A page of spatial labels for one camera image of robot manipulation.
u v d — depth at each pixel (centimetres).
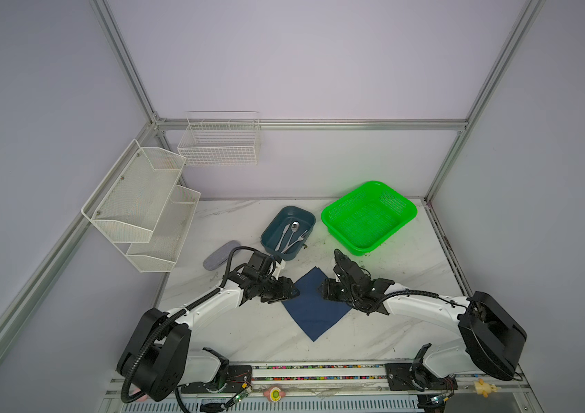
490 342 43
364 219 113
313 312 86
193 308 48
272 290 73
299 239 104
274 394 67
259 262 68
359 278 66
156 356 41
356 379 75
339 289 74
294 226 108
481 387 69
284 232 108
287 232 108
